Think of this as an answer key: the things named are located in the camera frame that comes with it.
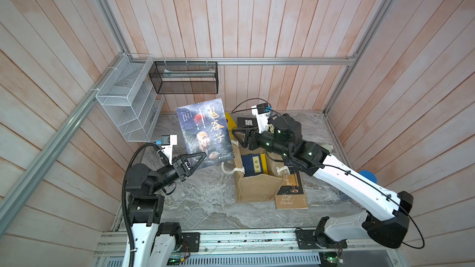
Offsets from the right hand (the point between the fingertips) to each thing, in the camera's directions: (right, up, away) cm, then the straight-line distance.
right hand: (236, 131), depth 64 cm
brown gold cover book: (+26, -30, +21) cm, 45 cm away
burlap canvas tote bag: (+9, -24, +10) cm, 27 cm away
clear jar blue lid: (+54, -18, +9) cm, 58 cm away
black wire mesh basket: (-28, +30, +38) cm, 56 cm away
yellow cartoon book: (-2, +3, +50) cm, 50 cm away
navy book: (+9, -17, +26) cm, 32 cm away
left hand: (-10, -9, -5) cm, 14 cm away
